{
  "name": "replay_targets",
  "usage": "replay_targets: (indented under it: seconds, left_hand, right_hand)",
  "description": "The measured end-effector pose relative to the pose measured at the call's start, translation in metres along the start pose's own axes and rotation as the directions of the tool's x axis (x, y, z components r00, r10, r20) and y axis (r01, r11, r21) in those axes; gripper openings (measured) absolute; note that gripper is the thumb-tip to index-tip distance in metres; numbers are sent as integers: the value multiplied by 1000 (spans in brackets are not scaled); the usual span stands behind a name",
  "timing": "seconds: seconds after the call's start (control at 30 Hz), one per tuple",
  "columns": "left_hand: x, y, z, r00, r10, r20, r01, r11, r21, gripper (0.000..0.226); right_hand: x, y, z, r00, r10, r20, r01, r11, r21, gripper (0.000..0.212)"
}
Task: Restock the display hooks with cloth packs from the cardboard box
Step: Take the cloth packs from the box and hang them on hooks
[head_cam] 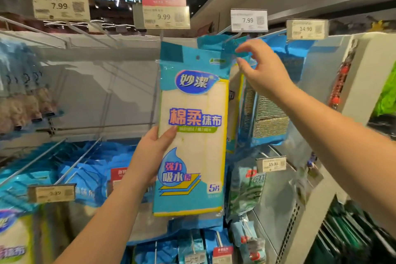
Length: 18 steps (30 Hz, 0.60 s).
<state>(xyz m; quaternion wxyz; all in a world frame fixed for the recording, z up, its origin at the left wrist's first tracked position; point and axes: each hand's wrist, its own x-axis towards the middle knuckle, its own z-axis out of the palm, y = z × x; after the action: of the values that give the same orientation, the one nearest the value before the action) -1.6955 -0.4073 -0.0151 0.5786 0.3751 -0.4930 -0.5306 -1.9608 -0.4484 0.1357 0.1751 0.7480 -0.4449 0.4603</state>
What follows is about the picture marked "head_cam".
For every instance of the person's left hand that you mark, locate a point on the person's left hand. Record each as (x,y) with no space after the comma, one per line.
(145,161)

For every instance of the striped sponge packets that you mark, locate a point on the striped sponge packets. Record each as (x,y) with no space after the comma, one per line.
(161,251)

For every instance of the clear grey price tag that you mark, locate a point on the clear grey price tag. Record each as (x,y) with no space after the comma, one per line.
(307,30)

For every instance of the person's right forearm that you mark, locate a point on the person's right forearm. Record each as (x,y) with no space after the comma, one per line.
(346,149)

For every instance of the blue steel-cloth packets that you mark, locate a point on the blue steel-cloth packets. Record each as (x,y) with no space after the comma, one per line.
(195,222)

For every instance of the hung scouring pad packet bunch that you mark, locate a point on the hung scouring pad packet bunch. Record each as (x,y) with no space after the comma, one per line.
(269,118)

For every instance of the metal peg hook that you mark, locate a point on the metal peg hook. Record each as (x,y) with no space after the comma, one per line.
(31,165)
(34,30)
(77,161)
(161,35)

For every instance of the hanging red clip strip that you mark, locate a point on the hanging red clip strip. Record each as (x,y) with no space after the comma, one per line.
(342,78)

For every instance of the yellowish price tag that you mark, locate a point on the yellowish price tag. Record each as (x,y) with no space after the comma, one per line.
(271,163)
(51,193)

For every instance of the person's right hand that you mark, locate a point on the person's right hand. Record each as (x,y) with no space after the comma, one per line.
(266,72)

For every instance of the dark green goods pile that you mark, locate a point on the dark green goods pile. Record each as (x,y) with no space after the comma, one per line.
(352,236)

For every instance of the clear hanging label pouch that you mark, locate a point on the clear hanging label pouch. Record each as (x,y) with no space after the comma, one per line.
(307,180)

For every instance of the clear packets with green print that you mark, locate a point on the clear packets with green print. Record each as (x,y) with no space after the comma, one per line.
(246,189)

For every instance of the hanging bright green bags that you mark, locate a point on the hanging bright green bags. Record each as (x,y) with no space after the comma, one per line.
(387,93)

